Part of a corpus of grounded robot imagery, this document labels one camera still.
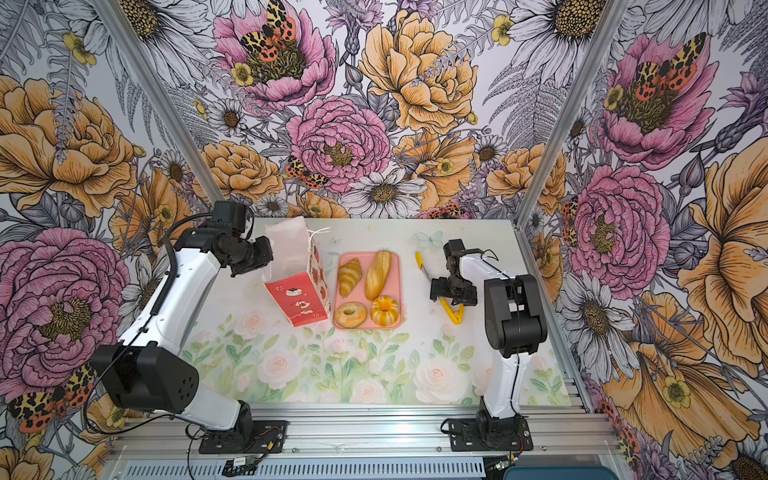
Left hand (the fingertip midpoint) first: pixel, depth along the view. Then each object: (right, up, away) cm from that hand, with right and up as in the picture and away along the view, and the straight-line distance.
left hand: (267, 267), depth 81 cm
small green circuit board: (-3, -47, -9) cm, 48 cm away
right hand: (+51, -13, +15) cm, 55 cm away
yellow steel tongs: (+53, -17, +12) cm, 57 cm away
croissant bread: (+19, -4, +20) cm, 28 cm away
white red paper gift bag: (+2, -3, +16) cm, 16 cm away
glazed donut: (+21, -15, +11) cm, 28 cm away
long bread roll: (+28, -4, +21) cm, 35 cm away
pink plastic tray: (+33, -8, +20) cm, 40 cm away
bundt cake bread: (+31, -14, +11) cm, 36 cm away
